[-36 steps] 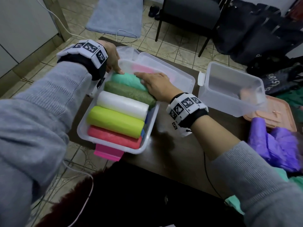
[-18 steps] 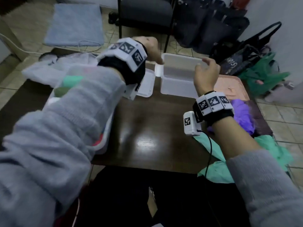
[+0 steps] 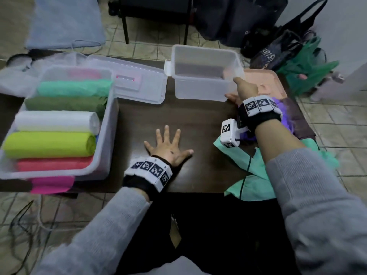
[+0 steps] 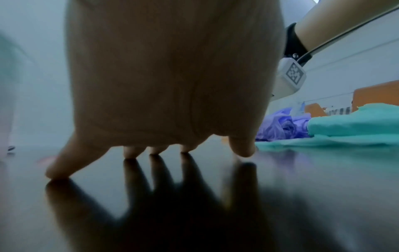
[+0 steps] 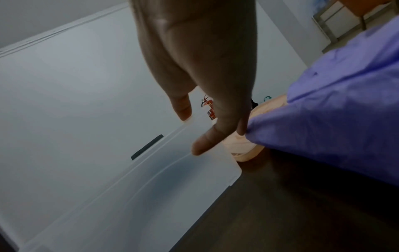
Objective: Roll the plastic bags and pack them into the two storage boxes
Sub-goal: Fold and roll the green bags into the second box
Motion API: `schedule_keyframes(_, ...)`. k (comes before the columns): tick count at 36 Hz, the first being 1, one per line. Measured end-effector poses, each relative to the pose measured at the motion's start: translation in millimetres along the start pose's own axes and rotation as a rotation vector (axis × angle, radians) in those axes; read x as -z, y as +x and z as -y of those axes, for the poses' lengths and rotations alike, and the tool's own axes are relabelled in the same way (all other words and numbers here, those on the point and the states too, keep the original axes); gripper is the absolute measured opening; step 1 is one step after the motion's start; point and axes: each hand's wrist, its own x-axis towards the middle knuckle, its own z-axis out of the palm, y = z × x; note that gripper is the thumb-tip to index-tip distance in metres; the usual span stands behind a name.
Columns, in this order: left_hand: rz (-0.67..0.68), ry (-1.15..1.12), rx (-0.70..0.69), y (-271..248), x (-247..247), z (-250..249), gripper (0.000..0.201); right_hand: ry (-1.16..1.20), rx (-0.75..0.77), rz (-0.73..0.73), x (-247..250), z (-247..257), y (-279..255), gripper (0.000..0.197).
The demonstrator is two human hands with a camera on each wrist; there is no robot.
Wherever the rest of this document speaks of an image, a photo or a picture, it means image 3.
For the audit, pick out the small clear plastic bin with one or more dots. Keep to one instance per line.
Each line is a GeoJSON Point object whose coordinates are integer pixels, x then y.
{"type": "Point", "coordinates": [200, 88]}

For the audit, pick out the green plastic bag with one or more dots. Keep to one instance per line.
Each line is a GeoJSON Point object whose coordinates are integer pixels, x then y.
{"type": "Point", "coordinates": [306, 71]}

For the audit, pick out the white bag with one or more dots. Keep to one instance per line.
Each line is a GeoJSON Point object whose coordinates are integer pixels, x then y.
{"type": "Point", "coordinates": [54, 122]}

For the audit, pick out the purple bag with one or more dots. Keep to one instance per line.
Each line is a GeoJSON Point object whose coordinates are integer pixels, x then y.
{"type": "Point", "coordinates": [286, 123]}

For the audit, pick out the blue-grey floor mat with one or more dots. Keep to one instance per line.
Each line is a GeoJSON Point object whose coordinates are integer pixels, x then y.
{"type": "Point", "coordinates": [66, 22]}

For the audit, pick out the translucent zipper bag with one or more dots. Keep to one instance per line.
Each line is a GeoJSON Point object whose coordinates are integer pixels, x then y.
{"type": "Point", "coordinates": [17, 80]}

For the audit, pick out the black chair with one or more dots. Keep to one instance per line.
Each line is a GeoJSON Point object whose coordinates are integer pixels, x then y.
{"type": "Point", "coordinates": [154, 8]}

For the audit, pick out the olive green bag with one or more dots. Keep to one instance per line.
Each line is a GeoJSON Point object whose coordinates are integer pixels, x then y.
{"type": "Point", "coordinates": [63, 104]}

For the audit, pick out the black smartphone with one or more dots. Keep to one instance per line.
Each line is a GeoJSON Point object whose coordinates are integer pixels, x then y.
{"type": "Point", "coordinates": [175, 231]}

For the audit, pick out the person's left forearm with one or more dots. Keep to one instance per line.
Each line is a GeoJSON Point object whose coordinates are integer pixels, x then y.
{"type": "Point", "coordinates": [97, 237]}

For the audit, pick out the black right wristband with markers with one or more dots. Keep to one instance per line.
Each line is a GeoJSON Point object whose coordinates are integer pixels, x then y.
{"type": "Point", "coordinates": [258, 118]}

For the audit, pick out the person's left hand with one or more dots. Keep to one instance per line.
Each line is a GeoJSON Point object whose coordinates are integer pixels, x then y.
{"type": "Point", "coordinates": [169, 151]}

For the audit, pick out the person's black trousers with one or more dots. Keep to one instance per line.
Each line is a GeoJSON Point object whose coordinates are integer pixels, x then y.
{"type": "Point", "coordinates": [229, 234]}

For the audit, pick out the yellow-green bag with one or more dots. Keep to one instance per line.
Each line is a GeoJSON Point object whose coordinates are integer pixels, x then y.
{"type": "Point", "coordinates": [48, 145]}

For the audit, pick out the red plastic bag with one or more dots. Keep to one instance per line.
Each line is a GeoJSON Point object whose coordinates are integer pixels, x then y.
{"type": "Point", "coordinates": [54, 164]}

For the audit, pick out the person's right hand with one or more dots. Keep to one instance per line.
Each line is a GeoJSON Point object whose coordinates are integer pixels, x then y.
{"type": "Point", "coordinates": [246, 90]}

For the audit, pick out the pair of black shoes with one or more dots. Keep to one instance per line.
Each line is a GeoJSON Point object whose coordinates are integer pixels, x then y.
{"type": "Point", "coordinates": [113, 7]}

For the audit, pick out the person's right forearm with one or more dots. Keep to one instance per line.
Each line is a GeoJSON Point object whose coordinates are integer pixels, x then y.
{"type": "Point", "coordinates": [315, 197]}

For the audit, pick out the black wristband with markers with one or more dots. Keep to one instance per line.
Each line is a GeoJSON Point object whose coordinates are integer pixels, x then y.
{"type": "Point", "coordinates": [137, 183]}
{"type": "Point", "coordinates": [258, 118]}

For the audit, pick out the dark patterned bag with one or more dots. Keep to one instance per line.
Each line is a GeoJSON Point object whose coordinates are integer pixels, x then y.
{"type": "Point", "coordinates": [269, 54]}

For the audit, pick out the black left wristband with markers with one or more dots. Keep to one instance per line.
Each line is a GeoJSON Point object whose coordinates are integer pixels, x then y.
{"type": "Point", "coordinates": [137, 183]}

